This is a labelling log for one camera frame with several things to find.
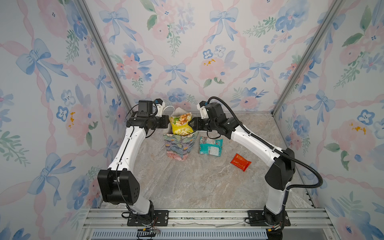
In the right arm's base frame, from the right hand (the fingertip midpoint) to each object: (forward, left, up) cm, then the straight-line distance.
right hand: (190, 122), depth 80 cm
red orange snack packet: (-10, -31, -25) cm, 41 cm away
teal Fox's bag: (0, -13, -24) cm, 27 cm away
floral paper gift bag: (-8, +7, -12) cm, 16 cm away
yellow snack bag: (-1, +5, 0) cm, 5 cm away
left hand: (+2, +11, 0) cm, 11 cm away
